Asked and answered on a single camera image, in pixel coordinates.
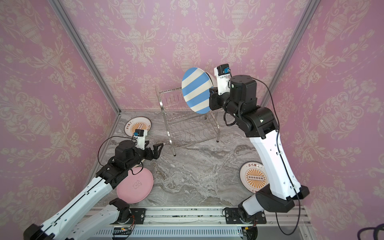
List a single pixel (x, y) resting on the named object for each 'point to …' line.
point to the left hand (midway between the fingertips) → (157, 144)
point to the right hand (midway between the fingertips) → (212, 88)
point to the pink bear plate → (137, 187)
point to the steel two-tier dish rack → (185, 126)
